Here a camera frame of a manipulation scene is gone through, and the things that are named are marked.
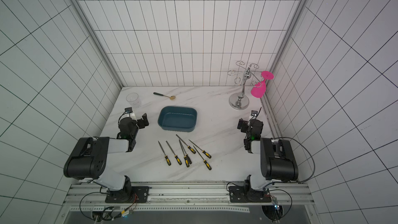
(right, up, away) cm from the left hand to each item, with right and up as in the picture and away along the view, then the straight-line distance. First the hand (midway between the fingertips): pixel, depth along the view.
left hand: (139, 116), depth 96 cm
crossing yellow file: (+35, -18, -9) cm, 40 cm away
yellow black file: (+20, -21, -10) cm, 31 cm away
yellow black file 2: (+27, -22, -12) cm, 37 cm away
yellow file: (+41, -19, -10) cm, 47 cm away
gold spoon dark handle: (+17, +12, +19) cm, 28 cm away
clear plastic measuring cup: (-7, +11, +9) cm, 16 cm away
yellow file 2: (+43, -25, -14) cm, 52 cm away
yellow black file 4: (+33, -22, -12) cm, 41 cm away
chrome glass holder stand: (+68, +10, +14) cm, 70 cm away
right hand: (+67, 0, 0) cm, 67 cm away
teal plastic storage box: (+24, -2, +5) cm, 25 cm away
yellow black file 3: (+31, -21, -12) cm, 39 cm away
